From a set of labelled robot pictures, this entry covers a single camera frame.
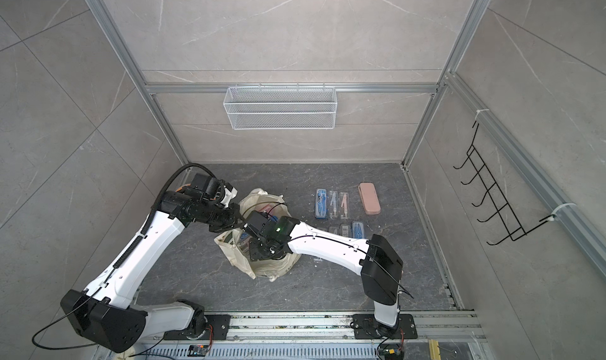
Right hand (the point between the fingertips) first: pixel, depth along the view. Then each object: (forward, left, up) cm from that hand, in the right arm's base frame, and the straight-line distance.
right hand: (257, 255), depth 76 cm
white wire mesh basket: (+59, -6, +17) cm, 62 cm away
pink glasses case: (+31, -45, -12) cm, 56 cm away
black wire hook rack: (+4, -70, +19) cm, 73 cm away
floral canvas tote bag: (0, +4, +11) cm, 12 cm away
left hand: (+8, +2, +9) cm, 12 cm away
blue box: (+15, -37, -12) cm, 42 cm away
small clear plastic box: (+27, -33, -13) cm, 44 cm away
